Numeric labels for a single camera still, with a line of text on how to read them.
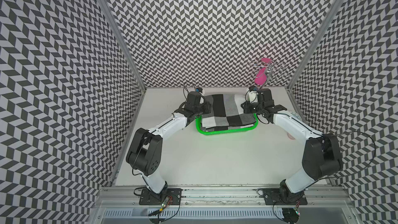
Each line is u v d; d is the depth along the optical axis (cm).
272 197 73
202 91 82
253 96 79
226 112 89
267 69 89
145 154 46
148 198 70
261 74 104
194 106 69
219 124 84
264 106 68
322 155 44
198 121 87
